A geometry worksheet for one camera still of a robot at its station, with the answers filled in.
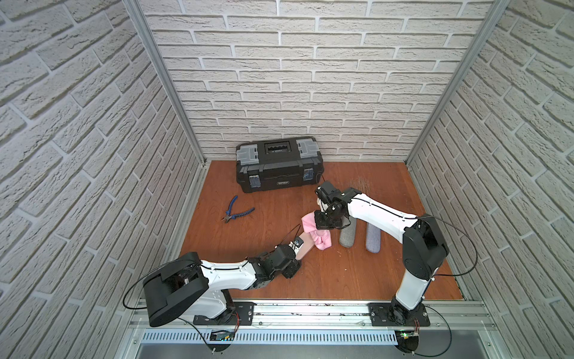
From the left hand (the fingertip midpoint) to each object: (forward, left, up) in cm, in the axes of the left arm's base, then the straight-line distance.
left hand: (296, 253), depth 86 cm
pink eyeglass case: (+4, -5, +2) cm, 6 cm away
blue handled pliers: (+18, +30, -1) cm, 35 cm away
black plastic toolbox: (+34, +8, +16) cm, 38 cm away
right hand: (+9, -10, +6) cm, 15 cm away
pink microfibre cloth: (+3, -10, +7) cm, 12 cm away
